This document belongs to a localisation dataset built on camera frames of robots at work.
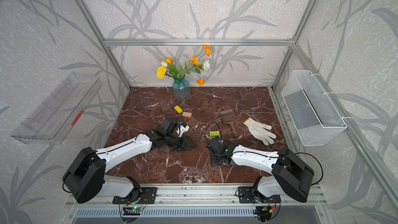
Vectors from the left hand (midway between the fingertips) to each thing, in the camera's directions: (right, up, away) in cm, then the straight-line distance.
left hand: (194, 148), depth 78 cm
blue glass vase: (-12, +32, +27) cm, 43 cm away
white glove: (+39, +5, +18) cm, 43 cm away
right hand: (+11, -9, +6) cm, 15 cm away
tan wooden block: (-8, +15, +26) cm, 31 cm away
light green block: (+11, +4, +18) cm, 21 cm away
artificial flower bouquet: (-19, +45, +20) cm, 53 cm away
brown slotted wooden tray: (+21, +13, +26) cm, 36 cm away
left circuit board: (-30, -28, -6) cm, 41 cm away
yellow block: (-14, +18, +30) cm, 38 cm away
